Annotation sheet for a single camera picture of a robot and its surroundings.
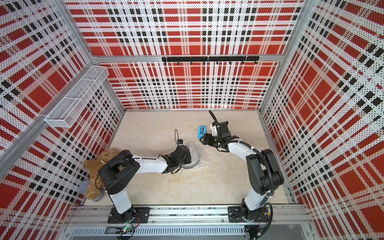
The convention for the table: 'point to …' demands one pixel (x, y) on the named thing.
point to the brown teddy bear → (93, 167)
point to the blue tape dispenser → (201, 130)
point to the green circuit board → (129, 229)
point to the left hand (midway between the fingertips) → (191, 156)
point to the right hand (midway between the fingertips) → (205, 140)
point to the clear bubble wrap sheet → (199, 156)
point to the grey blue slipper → (84, 186)
